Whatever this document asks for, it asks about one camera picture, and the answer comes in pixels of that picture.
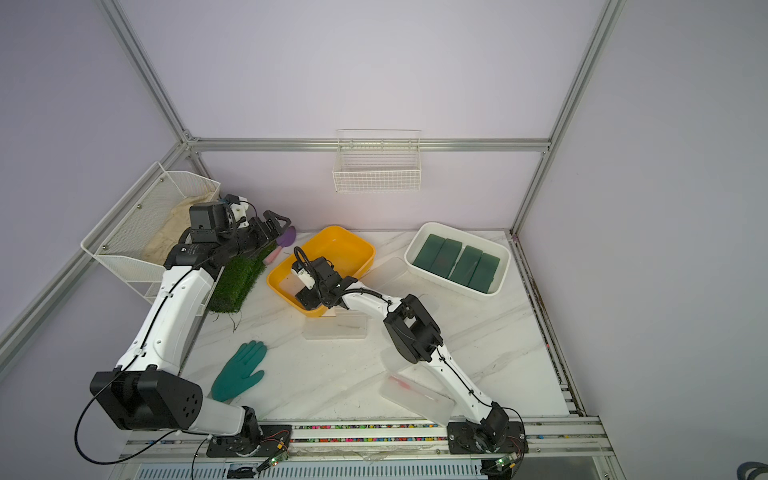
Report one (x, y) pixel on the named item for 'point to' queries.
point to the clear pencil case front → (427, 402)
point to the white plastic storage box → (418, 233)
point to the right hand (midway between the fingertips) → (310, 291)
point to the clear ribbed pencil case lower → (392, 360)
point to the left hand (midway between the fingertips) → (280, 233)
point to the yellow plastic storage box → (350, 255)
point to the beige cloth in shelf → (169, 231)
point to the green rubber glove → (235, 376)
